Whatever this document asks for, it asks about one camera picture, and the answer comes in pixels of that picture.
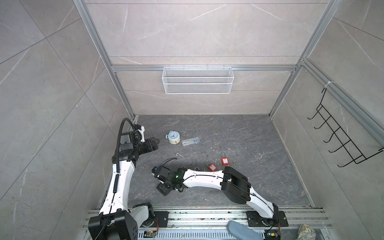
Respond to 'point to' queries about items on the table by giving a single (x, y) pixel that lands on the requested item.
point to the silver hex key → (176, 155)
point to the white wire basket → (197, 80)
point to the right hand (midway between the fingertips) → (163, 185)
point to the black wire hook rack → (356, 155)
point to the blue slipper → (240, 231)
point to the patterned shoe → (306, 232)
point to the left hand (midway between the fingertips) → (152, 138)
